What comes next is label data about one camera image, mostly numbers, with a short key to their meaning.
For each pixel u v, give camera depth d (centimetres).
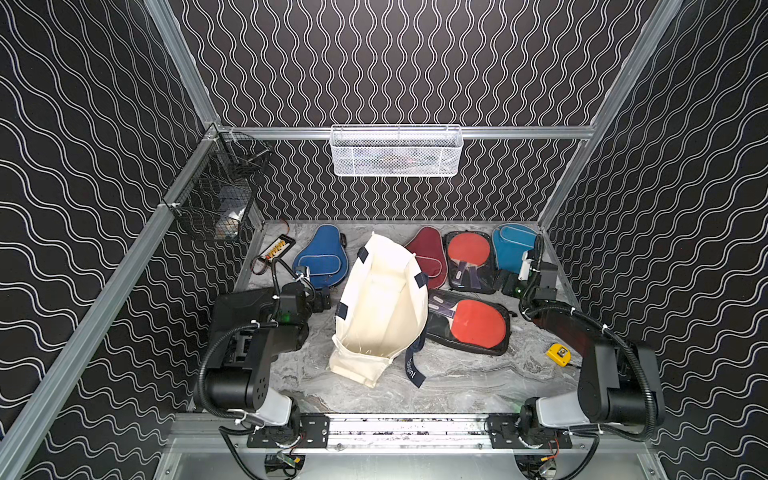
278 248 110
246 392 44
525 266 83
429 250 110
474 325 95
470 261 107
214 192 92
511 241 110
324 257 103
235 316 90
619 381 44
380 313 95
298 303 72
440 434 76
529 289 72
